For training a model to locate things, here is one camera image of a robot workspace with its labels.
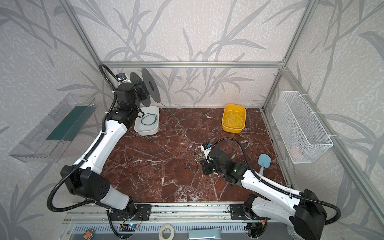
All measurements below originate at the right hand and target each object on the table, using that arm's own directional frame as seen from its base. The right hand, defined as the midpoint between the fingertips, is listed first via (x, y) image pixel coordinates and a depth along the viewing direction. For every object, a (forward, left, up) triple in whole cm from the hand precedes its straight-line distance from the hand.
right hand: (200, 157), depth 79 cm
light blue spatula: (+4, -40, -14) cm, 42 cm away
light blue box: (-32, -2, -8) cm, 33 cm away
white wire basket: (+1, -43, +22) cm, 48 cm away
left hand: (+28, +31, +30) cm, 51 cm away
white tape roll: (-31, +16, -13) cm, 37 cm away
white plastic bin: (+24, +38, -8) cm, 46 cm away
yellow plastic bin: (+47, -26, -10) cm, 54 cm away
